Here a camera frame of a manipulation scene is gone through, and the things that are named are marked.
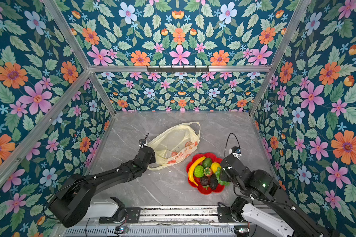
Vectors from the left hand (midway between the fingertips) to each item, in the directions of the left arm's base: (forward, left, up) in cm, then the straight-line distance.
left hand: (153, 149), depth 89 cm
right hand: (-20, -36, +12) cm, 43 cm away
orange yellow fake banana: (-16, -22, -2) cm, 28 cm away
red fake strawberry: (-16, -32, -2) cm, 35 cm away
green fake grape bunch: (-21, -35, +5) cm, 42 cm away
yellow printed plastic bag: (+8, -13, -10) cm, 18 cm away
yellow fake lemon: (-13, -36, -2) cm, 38 cm away
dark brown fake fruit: (-20, -29, -4) cm, 35 cm away
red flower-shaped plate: (-6, -26, -4) cm, 27 cm away
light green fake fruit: (-15, -27, -2) cm, 31 cm away
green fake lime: (-9, -33, -5) cm, 34 cm away
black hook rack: (+41, -17, +28) cm, 52 cm away
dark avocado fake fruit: (-21, -34, -4) cm, 40 cm away
